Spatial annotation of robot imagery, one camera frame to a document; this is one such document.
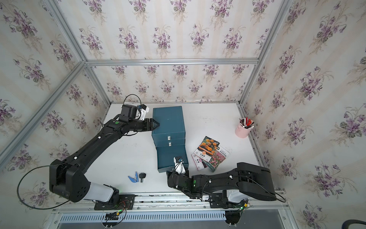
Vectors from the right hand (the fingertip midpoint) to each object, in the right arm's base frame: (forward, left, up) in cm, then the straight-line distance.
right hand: (172, 173), depth 79 cm
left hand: (+21, +10, +16) cm, 29 cm away
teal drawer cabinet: (+25, +2, +18) cm, 31 cm away
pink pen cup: (+28, -46, 0) cm, 54 cm away
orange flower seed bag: (+18, -22, -3) cm, 28 cm away
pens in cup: (+33, -49, +5) cm, 59 cm away
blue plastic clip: (-3, +21, -3) cm, 21 cm away
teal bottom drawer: (+10, +5, +2) cm, 11 cm away
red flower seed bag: (+11, -27, -3) cm, 29 cm away
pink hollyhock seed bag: (+7, -16, -3) cm, 18 cm away
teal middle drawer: (+15, +4, +7) cm, 17 cm away
